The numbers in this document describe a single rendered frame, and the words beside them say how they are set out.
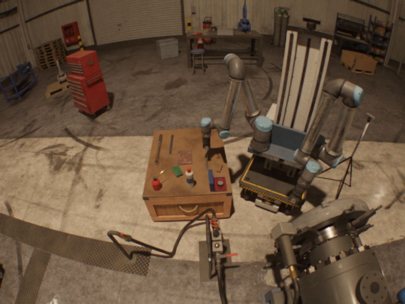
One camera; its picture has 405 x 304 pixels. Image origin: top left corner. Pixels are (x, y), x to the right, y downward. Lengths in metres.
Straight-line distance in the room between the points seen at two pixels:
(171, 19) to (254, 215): 8.06
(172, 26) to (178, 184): 7.80
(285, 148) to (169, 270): 1.56
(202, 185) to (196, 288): 0.94
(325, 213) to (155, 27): 8.85
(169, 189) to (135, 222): 0.65
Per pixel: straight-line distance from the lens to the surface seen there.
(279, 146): 2.05
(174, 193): 1.91
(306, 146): 1.53
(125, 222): 2.43
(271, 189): 2.17
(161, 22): 9.21
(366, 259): 1.44
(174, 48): 6.95
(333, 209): 1.38
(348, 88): 1.43
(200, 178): 1.99
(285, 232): 1.36
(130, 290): 2.13
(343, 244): 1.54
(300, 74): 1.79
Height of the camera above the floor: 1.98
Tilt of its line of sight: 42 degrees down
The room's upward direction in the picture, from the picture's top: 3 degrees counter-clockwise
